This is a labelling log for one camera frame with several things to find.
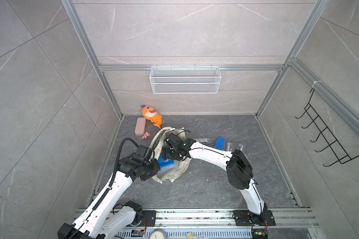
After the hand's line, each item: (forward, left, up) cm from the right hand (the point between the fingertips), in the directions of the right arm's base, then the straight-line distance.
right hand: (167, 156), depth 88 cm
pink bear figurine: (+20, +17, -5) cm, 27 cm away
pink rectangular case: (+26, +23, -5) cm, 35 cm away
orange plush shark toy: (+37, +15, +1) cm, 40 cm away
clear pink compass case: (+11, -41, -8) cm, 44 cm away
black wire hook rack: (-9, -74, +25) cm, 79 cm away
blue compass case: (-3, +3, -3) cm, 5 cm away
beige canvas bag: (-11, -2, 0) cm, 11 cm away
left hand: (-10, +2, +7) cm, 12 cm away
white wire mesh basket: (+47, -12, +22) cm, 53 cm away
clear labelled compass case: (+16, -24, -7) cm, 29 cm away
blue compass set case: (+14, -35, -8) cm, 39 cm away
